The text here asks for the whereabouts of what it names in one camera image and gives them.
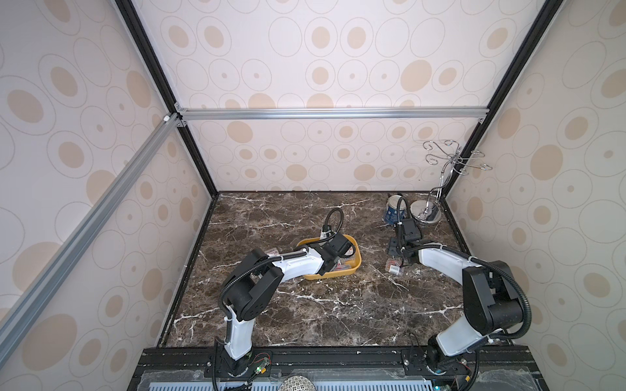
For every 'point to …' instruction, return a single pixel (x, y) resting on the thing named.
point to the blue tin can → (393, 212)
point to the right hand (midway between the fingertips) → (408, 246)
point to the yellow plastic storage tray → (344, 265)
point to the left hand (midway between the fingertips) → (332, 253)
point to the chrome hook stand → (427, 211)
